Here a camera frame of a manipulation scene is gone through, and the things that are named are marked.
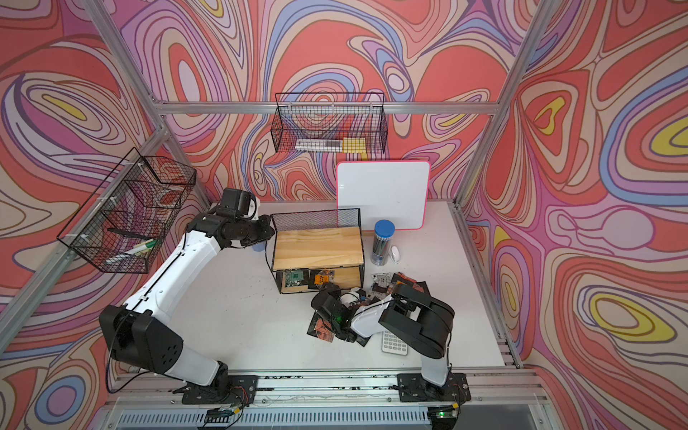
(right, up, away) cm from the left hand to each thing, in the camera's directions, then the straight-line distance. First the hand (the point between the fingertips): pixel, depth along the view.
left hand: (277, 230), depth 81 cm
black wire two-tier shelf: (+9, -7, +6) cm, 13 cm away
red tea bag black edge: (+12, -31, +3) cm, 34 cm away
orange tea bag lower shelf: (+12, -18, +12) cm, 25 cm away
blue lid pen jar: (+34, 0, +5) cm, 34 cm away
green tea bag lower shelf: (+3, -17, +12) cm, 21 cm away
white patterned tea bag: (+34, -19, +12) cm, 40 cm away
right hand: (+13, -22, +10) cm, 27 cm away
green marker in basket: (-33, -4, -9) cm, 34 cm away
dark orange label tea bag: (+41, -19, +12) cm, 47 cm away
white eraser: (+40, -10, +17) cm, 44 cm away
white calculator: (+35, -35, -1) cm, 50 cm away
